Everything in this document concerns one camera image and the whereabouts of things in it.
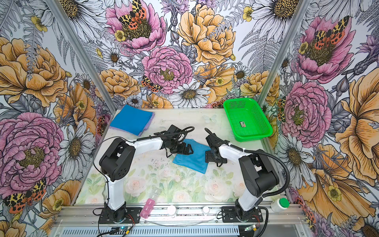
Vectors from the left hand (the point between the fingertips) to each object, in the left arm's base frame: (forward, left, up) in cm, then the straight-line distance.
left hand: (185, 155), depth 94 cm
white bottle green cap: (-30, -45, +7) cm, 54 cm away
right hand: (-5, -18, -2) cm, 18 cm away
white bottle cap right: (-31, -10, +4) cm, 33 cm away
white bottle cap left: (-31, +6, +4) cm, 32 cm away
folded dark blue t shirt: (+30, +41, +1) cm, 51 cm away
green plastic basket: (+27, -45, 0) cm, 53 cm away
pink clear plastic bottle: (-27, +18, 0) cm, 32 cm away
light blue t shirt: (-4, -7, -1) cm, 8 cm away
